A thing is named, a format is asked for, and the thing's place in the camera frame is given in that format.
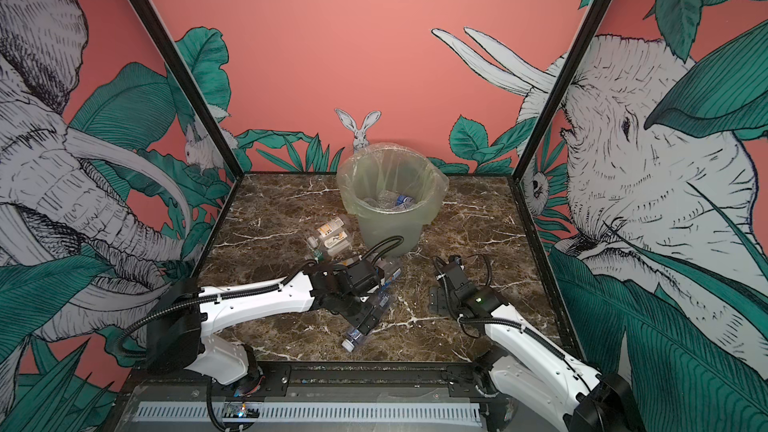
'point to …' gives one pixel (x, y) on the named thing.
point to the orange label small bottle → (330, 227)
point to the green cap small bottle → (319, 255)
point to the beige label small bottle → (333, 241)
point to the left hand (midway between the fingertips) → (367, 312)
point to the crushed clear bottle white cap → (355, 338)
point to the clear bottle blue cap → (393, 277)
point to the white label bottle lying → (346, 262)
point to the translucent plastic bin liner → (391, 179)
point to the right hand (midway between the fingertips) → (444, 292)
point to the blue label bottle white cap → (401, 200)
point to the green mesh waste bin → (372, 227)
